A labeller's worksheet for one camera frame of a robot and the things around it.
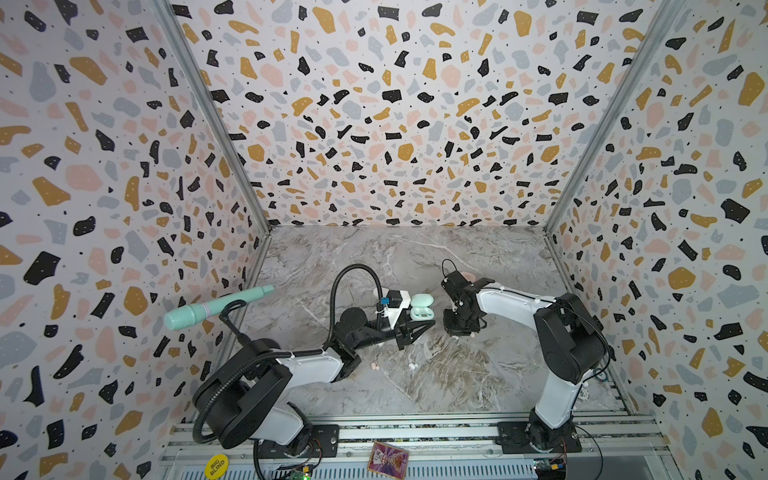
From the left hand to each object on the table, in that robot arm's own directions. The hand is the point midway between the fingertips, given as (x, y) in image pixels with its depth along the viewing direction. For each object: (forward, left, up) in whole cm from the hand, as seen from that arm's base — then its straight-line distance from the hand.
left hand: (435, 315), depth 71 cm
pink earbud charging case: (+27, -17, -23) cm, 40 cm away
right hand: (+7, -7, -22) cm, 24 cm away
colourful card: (-27, +11, -21) cm, 36 cm away
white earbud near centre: (-4, +5, -22) cm, 23 cm away
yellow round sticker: (-27, +52, -22) cm, 62 cm away
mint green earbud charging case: (+3, +3, 0) cm, 4 cm away
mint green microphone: (-4, +50, +10) cm, 51 cm away
